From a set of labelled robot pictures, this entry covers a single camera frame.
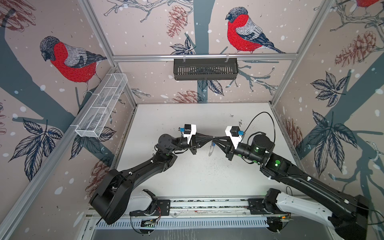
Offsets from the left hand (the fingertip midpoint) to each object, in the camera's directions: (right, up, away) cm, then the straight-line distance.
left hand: (211, 141), depth 61 cm
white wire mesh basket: (-58, +17, +18) cm, 63 cm away
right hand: (+1, 0, +3) cm, 3 cm away
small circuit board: (-30, -42, +10) cm, 53 cm away
